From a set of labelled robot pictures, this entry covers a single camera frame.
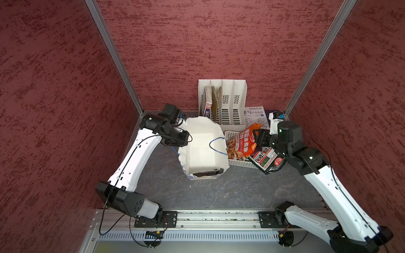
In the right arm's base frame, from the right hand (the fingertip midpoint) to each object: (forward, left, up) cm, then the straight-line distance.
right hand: (256, 135), depth 70 cm
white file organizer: (+48, +8, -22) cm, 54 cm away
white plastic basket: (-1, +6, -25) cm, 26 cm away
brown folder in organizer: (+32, +16, -9) cm, 37 cm away
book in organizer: (+30, +21, -5) cm, 37 cm away
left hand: (-2, +33, -5) cm, 33 cm away
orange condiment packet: (+5, +1, -15) cm, 16 cm away
